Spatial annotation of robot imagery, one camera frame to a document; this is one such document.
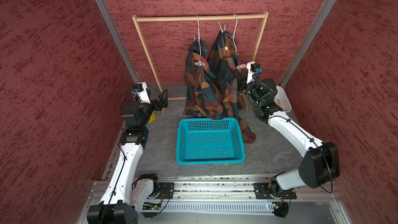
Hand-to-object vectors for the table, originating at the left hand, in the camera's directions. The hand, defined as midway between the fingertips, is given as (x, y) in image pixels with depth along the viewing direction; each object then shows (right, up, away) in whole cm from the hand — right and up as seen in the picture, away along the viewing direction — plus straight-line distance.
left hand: (158, 93), depth 72 cm
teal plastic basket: (+23, -28, +19) cm, 41 cm away
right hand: (+37, +10, +3) cm, 39 cm away
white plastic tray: (+79, -4, +38) cm, 88 cm away
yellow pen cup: (-13, -15, +28) cm, 34 cm away
